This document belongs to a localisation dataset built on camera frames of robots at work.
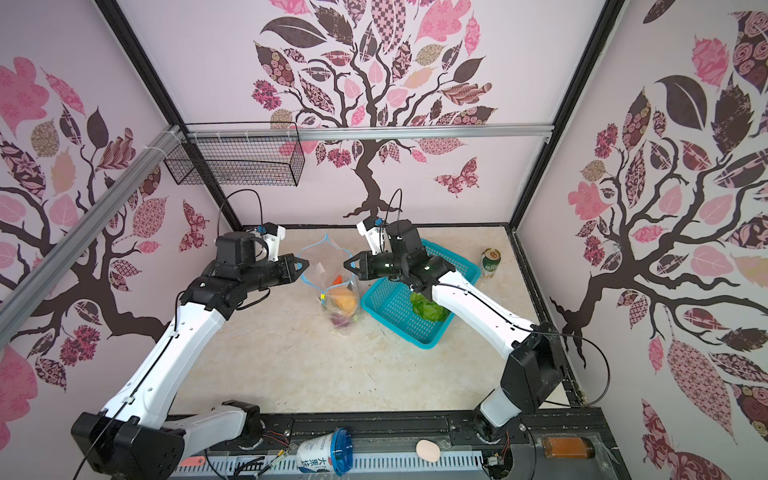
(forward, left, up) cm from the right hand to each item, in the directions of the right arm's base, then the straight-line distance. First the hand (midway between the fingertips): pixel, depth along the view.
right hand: (345, 261), depth 72 cm
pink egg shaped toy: (-36, -19, -28) cm, 50 cm away
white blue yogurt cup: (-37, +4, -21) cm, 43 cm away
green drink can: (+15, -44, -21) cm, 51 cm away
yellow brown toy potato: (-3, +2, -13) cm, 14 cm away
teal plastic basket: (+6, -10, -29) cm, 31 cm away
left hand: (0, +10, -3) cm, 10 cm away
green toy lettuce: (+1, -22, -26) cm, 34 cm away
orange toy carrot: (+10, +6, -22) cm, 25 cm away
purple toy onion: (-6, +4, -20) cm, 22 cm away
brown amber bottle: (-36, -54, -29) cm, 71 cm away
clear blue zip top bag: (+11, +9, -13) cm, 19 cm away
